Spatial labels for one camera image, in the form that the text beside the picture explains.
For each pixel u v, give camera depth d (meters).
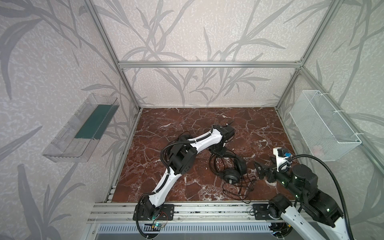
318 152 0.73
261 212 0.73
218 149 0.81
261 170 0.60
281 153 0.55
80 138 0.64
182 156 0.59
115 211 0.75
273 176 0.58
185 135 0.96
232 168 0.89
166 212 0.73
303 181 0.46
